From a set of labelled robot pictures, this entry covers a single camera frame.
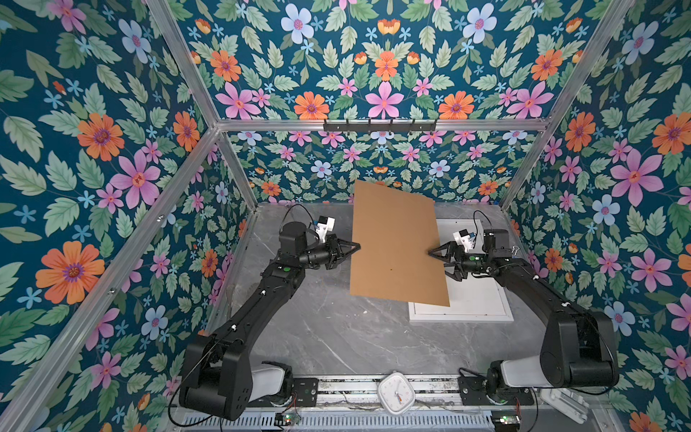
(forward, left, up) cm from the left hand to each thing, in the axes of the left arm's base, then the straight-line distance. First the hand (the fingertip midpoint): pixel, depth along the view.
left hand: (362, 242), depth 70 cm
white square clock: (-32, -7, -26) cm, 42 cm away
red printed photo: (-3, -41, -32) cm, 52 cm away
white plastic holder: (-37, -52, -27) cm, 69 cm away
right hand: (+2, -23, -13) cm, 26 cm away
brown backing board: (+9, -11, -8) cm, 16 cm away
